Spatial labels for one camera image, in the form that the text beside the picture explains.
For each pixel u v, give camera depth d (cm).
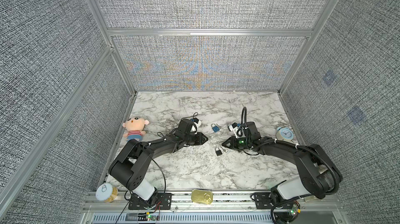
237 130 83
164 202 73
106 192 72
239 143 78
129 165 45
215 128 98
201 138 78
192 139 77
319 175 44
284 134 92
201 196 71
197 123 83
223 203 73
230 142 80
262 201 72
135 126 93
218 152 90
